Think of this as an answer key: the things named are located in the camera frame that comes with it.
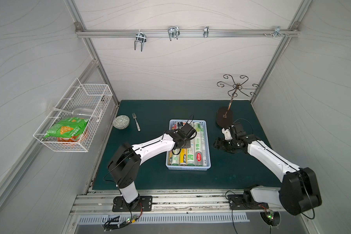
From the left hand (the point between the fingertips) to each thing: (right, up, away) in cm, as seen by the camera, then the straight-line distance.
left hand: (186, 143), depth 86 cm
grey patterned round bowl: (-47, +12, +18) cm, 51 cm away
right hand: (+19, -1, 0) cm, 19 cm away
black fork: (-39, +16, +24) cm, 49 cm away
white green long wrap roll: (+11, -3, +4) cm, 12 cm away
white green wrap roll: (-6, -8, -5) cm, 12 cm away
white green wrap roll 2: (+7, -6, -4) cm, 10 cm away
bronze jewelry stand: (+30, +17, +22) cm, 41 cm away
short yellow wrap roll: (-2, -7, -5) cm, 9 cm away
